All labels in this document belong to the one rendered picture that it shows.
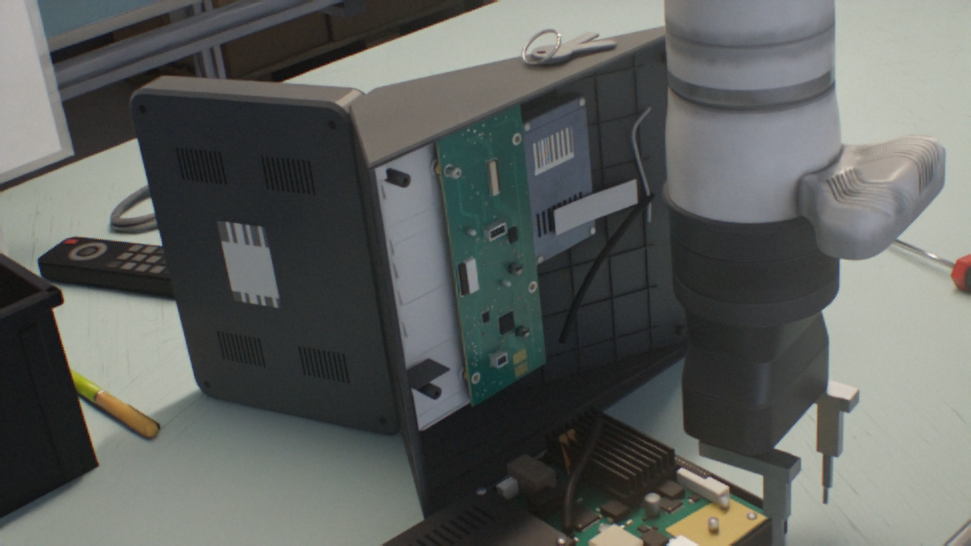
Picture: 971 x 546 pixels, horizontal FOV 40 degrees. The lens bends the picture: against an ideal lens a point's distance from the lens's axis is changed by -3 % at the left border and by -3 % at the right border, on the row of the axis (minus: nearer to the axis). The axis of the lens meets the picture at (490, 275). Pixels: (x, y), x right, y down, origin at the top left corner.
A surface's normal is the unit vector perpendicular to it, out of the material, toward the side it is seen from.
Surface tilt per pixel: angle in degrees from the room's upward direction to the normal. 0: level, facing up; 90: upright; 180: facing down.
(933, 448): 0
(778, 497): 90
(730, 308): 90
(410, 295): 90
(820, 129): 81
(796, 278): 90
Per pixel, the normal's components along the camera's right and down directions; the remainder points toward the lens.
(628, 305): 0.33, 0.40
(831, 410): -0.61, 0.43
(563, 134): 0.68, 0.27
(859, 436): -0.11, -0.88
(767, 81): -0.04, 0.47
